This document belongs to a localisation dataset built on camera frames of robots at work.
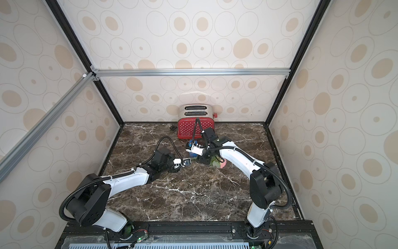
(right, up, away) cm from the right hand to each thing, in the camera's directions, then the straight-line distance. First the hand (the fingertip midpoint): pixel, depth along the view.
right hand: (206, 154), depth 88 cm
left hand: (-12, -1, 0) cm, 12 cm away
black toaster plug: (-25, +17, +28) cm, 41 cm away
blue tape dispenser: (-8, +7, -13) cm, 17 cm away
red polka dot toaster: (-8, +23, +21) cm, 32 cm away
